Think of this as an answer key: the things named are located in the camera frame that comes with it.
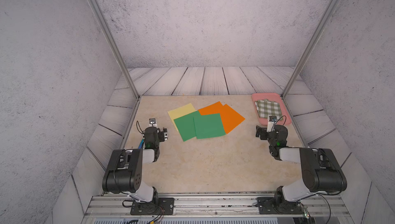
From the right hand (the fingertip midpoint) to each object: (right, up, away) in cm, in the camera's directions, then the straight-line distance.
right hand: (266, 125), depth 94 cm
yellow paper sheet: (-54, +8, +18) cm, 58 cm away
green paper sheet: (-50, -1, +12) cm, 51 cm away
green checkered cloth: (+7, +10, +17) cm, 21 cm away
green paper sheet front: (-35, -2, +11) cm, 36 cm away
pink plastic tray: (+17, +19, +28) cm, 38 cm away
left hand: (-66, -2, +1) cm, 66 cm away
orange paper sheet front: (-19, +3, +15) cm, 24 cm away
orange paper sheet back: (-30, +10, +21) cm, 38 cm away
